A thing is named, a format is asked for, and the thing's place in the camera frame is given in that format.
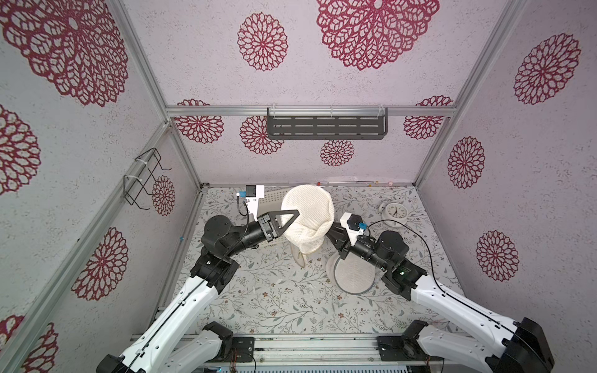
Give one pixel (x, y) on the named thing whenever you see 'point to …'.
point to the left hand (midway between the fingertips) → (296, 215)
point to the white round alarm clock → (393, 210)
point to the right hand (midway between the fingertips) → (328, 224)
